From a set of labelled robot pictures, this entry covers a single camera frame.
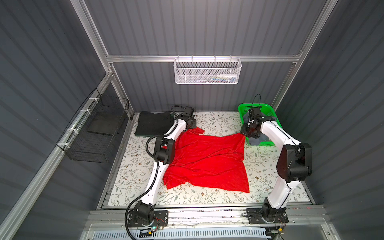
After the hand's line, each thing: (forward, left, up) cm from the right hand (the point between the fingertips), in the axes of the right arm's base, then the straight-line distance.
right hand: (245, 133), depth 94 cm
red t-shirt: (-15, +19, -9) cm, 25 cm away
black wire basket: (-15, +82, +19) cm, 86 cm away
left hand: (+16, +35, -9) cm, 39 cm away
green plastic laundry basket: (+27, -24, -6) cm, 36 cm away
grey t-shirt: (-18, +1, +20) cm, 27 cm away
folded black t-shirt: (+15, +65, -7) cm, 67 cm away
